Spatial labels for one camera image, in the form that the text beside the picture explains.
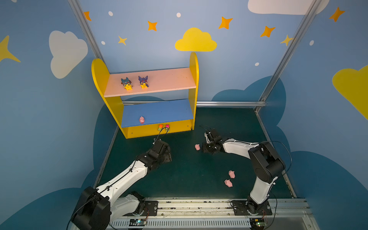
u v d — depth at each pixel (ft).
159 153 2.10
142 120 3.05
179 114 3.19
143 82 2.35
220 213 2.43
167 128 3.51
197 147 3.19
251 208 2.16
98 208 1.28
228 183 2.69
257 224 2.34
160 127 3.47
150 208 2.46
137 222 2.31
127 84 2.31
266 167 1.60
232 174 2.80
